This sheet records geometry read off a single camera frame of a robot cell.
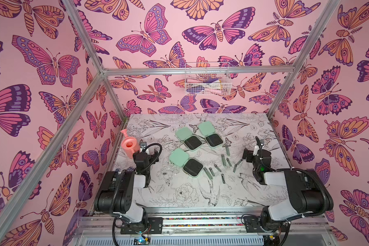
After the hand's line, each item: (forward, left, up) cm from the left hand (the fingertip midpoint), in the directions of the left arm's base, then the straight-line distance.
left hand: (148, 148), depth 94 cm
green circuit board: (-46, -3, -9) cm, 47 cm away
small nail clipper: (-9, -53, -7) cm, 55 cm away
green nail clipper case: (-9, -27, -6) cm, 29 cm away
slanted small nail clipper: (-8, -42, -7) cm, 44 cm away
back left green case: (+10, -27, -6) cm, 29 cm away
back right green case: (+22, -39, -7) cm, 45 cm away
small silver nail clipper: (-12, -39, -7) cm, 42 cm away
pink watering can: (0, +10, +4) cm, 11 cm away
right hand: (0, -66, 0) cm, 66 cm away
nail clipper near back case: (+3, -50, -6) cm, 51 cm away
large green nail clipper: (-13, -37, -7) cm, 40 cm away
